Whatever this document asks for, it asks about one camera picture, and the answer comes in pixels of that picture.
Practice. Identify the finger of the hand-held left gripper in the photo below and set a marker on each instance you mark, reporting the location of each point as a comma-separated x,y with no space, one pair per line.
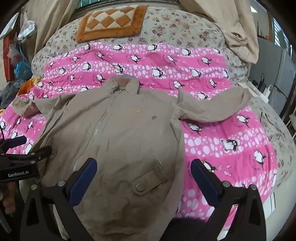
16,141
41,151

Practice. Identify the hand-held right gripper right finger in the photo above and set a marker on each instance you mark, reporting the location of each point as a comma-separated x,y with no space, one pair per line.
204,183

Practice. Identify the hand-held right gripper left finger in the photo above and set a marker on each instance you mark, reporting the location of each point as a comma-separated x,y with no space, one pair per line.
83,180

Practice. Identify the khaki zip jacket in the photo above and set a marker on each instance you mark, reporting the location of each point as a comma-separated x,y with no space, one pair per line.
127,139

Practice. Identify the person's left hand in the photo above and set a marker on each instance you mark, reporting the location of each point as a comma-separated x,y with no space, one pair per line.
10,197

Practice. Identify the grey cloth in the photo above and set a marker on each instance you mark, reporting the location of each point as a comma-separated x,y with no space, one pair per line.
9,92

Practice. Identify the orange cloth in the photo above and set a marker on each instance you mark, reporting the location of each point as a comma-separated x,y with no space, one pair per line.
29,84

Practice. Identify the blue plastic bag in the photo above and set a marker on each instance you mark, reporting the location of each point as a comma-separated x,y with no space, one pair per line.
22,68

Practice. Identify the clear plastic bag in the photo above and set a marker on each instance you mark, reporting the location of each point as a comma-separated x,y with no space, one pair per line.
13,54

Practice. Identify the white power strip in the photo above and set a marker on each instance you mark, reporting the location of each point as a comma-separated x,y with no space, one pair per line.
266,92

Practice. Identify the white plastic bag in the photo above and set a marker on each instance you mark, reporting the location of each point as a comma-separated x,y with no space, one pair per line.
27,29

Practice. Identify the black charger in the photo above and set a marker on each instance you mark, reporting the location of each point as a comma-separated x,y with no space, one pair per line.
262,84

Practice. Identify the white board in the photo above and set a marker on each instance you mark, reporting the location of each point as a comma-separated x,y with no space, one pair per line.
10,25

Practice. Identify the beige hanging curtain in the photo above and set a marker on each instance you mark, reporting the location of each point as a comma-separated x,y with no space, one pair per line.
46,23

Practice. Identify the pink penguin print blanket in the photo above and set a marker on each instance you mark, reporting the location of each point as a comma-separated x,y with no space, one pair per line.
161,67

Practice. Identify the grey cabinet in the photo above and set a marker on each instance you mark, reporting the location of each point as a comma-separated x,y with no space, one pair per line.
282,69

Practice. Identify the orange checkered cushion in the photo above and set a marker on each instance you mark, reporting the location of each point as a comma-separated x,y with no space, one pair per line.
129,32

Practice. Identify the floral bed sheet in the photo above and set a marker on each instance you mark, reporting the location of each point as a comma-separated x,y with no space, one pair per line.
185,30

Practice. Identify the beige knotted curtain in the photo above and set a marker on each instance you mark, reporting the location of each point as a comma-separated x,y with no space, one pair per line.
231,18

